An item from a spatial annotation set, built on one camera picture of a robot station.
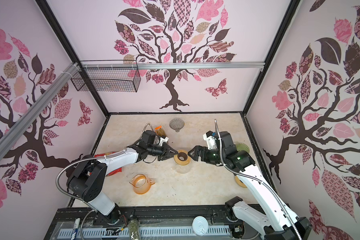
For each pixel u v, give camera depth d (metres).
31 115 0.61
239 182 0.82
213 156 0.60
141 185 0.85
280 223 0.38
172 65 0.93
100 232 0.70
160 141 0.74
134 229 0.67
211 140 0.66
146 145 0.71
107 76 0.95
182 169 0.90
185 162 0.79
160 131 0.97
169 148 0.80
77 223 0.71
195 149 0.62
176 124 1.07
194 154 0.62
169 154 0.76
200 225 0.66
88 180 0.45
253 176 0.44
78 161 0.45
